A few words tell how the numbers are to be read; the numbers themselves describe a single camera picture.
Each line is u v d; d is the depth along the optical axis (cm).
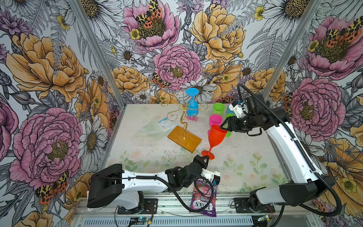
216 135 71
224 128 68
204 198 74
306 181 39
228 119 64
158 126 109
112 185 41
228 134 102
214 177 64
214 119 95
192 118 112
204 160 73
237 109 66
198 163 58
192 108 87
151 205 75
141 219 71
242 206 73
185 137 100
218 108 104
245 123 59
